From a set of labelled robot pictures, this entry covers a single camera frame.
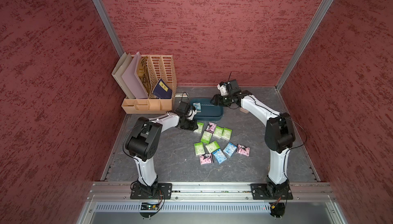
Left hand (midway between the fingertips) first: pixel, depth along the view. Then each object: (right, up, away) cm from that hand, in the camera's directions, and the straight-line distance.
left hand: (195, 129), depth 95 cm
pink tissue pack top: (+10, +1, 0) cm, 10 cm away
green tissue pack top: (+3, 0, 0) cm, 3 cm away
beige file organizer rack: (-31, +39, +20) cm, 54 cm away
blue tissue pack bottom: (+14, -13, -12) cm, 22 cm away
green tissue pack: (+7, -4, -4) cm, 9 cm away
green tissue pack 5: (+10, -9, -8) cm, 15 cm away
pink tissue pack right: (+28, -10, -9) cm, 31 cm away
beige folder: (-46, +35, -7) cm, 58 cm away
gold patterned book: (-36, +37, +5) cm, 52 cm away
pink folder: (-39, +31, -4) cm, 50 cm away
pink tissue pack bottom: (+6, -14, -12) cm, 19 cm away
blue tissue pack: (+1, +15, +11) cm, 18 cm away
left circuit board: (-23, -33, -23) cm, 46 cm away
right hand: (+12, +17, -1) cm, 20 cm away
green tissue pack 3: (+19, -2, -3) cm, 20 cm away
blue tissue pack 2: (+20, -10, -9) cm, 24 cm away
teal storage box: (+9, +10, +5) cm, 15 cm away
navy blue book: (-25, +25, +11) cm, 37 cm away
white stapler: (-13, +23, +18) cm, 32 cm away
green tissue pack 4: (+2, -9, -9) cm, 13 cm away
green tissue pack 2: (+14, -1, -2) cm, 15 cm away
